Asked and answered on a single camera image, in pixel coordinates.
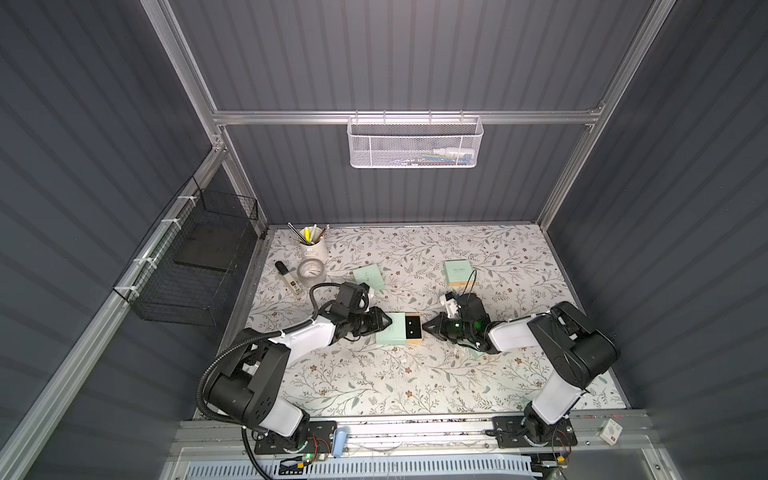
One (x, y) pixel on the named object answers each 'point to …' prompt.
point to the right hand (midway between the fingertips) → (425, 326)
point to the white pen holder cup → (312, 244)
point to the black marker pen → (289, 278)
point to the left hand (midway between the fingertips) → (391, 326)
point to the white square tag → (611, 432)
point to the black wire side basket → (187, 268)
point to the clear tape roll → (310, 272)
